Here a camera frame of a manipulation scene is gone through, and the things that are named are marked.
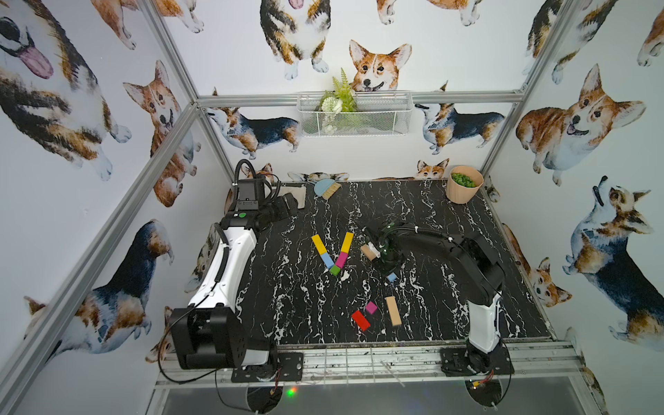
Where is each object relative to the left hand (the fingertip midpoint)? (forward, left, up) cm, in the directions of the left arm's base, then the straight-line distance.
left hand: (289, 199), depth 82 cm
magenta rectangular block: (-9, -16, -24) cm, 30 cm away
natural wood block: (-28, -33, -24) cm, 49 cm away
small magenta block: (-27, -26, -23) cm, 44 cm away
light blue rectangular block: (-17, -34, -22) cm, 44 cm away
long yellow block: (-2, -18, -24) cm, 30 cm away
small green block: (-13, -14, -24) cm, 31 cm away
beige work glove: (+25, +3, -25) cm, 35 cm away
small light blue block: (-9, -11, -24) cm, 28 cm away
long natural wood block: (-7, -26, -22) cm, 35 cm away
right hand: (-14, -32, -22) cm, 41 cm away
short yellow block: (-2, -8, -24) cm, 26 cm away
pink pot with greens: (+19, -66, -14) cm, 70 cm away
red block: (-30, -22, -24) cm, 44 cm away
